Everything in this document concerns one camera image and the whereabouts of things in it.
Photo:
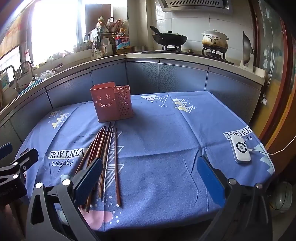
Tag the kitchen window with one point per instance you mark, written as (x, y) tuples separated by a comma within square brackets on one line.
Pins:
[(53, 27)]

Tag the steel range hood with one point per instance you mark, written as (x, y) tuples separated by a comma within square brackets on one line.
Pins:
[(196, 4)]

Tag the steel pan lid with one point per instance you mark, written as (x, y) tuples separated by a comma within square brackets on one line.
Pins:
[(247, 49)]

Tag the pink plastic utensil holder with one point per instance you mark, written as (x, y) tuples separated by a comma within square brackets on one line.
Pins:
[(112, 102)]

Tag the blue printed tablecloth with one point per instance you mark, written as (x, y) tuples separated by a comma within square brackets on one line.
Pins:
[(161, 139)]

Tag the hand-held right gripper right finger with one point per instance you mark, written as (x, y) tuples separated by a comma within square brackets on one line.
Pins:
[(210, 178)]

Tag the white lid rack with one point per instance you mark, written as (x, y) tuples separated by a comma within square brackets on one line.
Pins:
[(253, 69)]

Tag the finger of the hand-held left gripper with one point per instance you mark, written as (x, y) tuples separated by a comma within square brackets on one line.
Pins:
[(25, 160), (5, 150)]

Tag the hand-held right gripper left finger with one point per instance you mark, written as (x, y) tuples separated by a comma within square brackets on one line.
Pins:
[(89, 178)]

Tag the white ceramic cooking pot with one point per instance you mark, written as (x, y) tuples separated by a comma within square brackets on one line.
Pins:
[(215, 40)]

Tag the rack of seasoning packets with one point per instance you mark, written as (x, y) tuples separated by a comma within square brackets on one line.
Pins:
[(108, 25)]

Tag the yellow cooking oil bottle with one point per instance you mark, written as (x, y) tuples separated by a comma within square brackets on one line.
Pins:
[(122, 41)]

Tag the white rounded electronic device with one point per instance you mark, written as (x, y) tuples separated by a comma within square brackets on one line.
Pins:
[(239, 150)]

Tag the bundle of wooden chopsticks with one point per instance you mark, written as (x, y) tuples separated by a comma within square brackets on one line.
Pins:
[(104, 143)]

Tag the wooden door with glass panel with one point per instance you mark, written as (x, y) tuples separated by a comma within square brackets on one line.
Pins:
[(272, 81)]

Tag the chrome kitchen faucet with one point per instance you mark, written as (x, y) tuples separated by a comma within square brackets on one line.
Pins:
[(24, 65), (10, 73)]

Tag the black gas stove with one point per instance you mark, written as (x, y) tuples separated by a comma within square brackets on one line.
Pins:
[(194, 52)]

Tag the kitchen counter with grey cabinets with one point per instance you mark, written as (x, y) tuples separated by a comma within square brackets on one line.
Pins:
[(143, 74)]

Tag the black wok with lid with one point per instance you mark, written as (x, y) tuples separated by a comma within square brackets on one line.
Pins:
[(171, 38)]

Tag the white plastic jug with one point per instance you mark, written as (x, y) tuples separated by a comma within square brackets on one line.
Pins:
[(105, 47)]

